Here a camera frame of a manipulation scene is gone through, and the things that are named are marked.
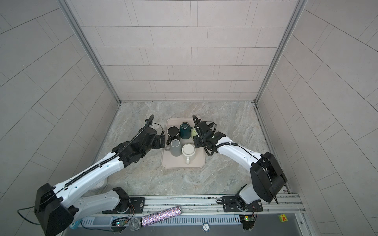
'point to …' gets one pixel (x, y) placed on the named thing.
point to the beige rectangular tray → (169, 161)
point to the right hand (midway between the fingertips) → (197, 139)
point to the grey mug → (174, 148)
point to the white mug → (188, 150)
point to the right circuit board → (248, 221)
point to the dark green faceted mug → (185, 131)
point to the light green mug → (194, 132)
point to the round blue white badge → (205, 227)
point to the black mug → (173, 132)
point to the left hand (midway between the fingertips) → (161, 136)
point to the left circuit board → (121, 223)
